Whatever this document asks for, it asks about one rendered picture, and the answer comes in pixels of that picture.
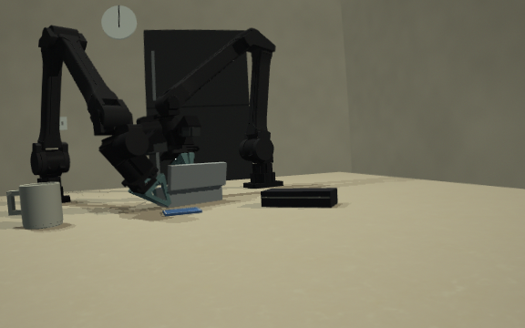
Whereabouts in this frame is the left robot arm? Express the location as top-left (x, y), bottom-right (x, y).
top-left (137, 28), bottom-right (283, 189)

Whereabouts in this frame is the grey mug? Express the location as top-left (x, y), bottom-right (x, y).
top-left (6, 182), bottom-right (63, 230)

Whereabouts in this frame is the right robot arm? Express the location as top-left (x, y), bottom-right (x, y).
top-left (30, 26), bottom-right (168, 203)

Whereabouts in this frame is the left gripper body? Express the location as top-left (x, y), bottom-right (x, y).
top-left (160, 145), bottom-right (200, 164)

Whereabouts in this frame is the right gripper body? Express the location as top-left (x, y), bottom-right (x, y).
top-left (113, 159), bottom-right (159, 194)

